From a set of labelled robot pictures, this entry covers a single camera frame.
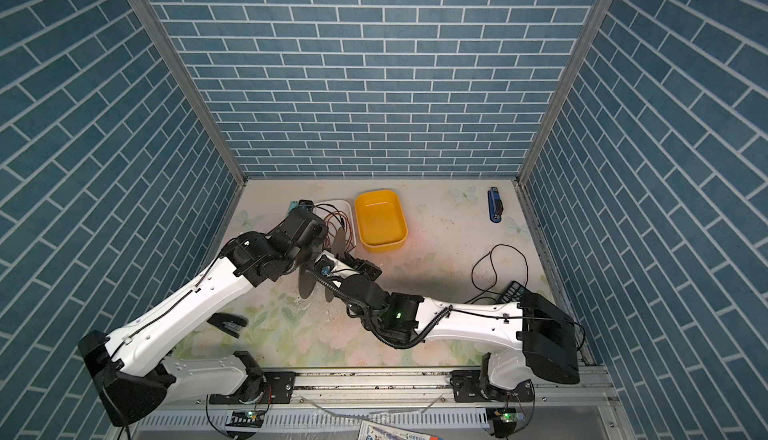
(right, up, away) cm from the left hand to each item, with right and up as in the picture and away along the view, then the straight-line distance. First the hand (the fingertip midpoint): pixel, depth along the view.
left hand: (318, 246), depth 75 cm
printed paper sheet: (+15, -41, -7) cm, 45 cm away
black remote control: (+56, -16, +14) cm, 60 cm away
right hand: (+7, -1, -3) cm, 8 cm away
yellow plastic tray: (+14, +5, +33) cm, 36 cm away
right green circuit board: (+46, -42, -4) cm, 62 cm away
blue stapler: (+56, +11, +34) cm, 66 cm away
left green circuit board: (-17, -42, -3) cm, 45 cm away
